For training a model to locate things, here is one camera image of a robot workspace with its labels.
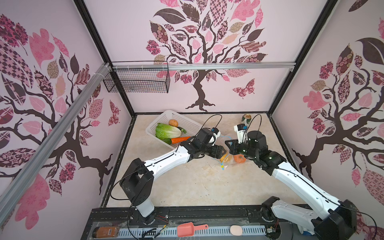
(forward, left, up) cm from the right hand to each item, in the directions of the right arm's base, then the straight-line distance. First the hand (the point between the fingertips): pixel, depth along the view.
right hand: (226, 140), depth 76 cm
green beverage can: (+27, -21, -13) cm, 36 cm away
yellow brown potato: (-7, +2, -6) cm, 9 cm away
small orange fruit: (+28, +32, -17) cm, 46 cm away
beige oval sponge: (-37, -3, -23) cm, 43 cm away
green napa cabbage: (+17, +36, -15) cm, 42 cm away
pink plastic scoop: (-36, +20, -22) cm, 47 cm away
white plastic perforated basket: (+25, +21, -19) cm, 38 cm away
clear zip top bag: (-4, -3, -14) cm, 15 cm away
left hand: (-3, +2, -8) cm, 9 cm away
